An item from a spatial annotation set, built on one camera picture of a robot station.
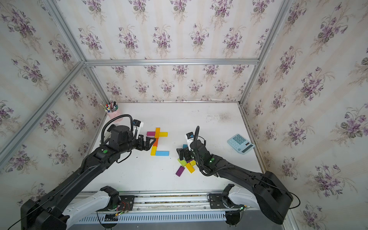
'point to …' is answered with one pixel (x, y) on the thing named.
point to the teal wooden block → (185, 145)
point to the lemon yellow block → (192, 163)
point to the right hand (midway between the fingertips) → (185, 147)
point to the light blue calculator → (240, 144)
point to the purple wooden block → (179, 171)
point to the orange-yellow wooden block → (157, 132)
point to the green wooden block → (182, 162)
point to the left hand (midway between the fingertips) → (150, 138)
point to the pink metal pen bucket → (116, 113)
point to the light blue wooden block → (162, 153)
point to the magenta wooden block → (151, 133)
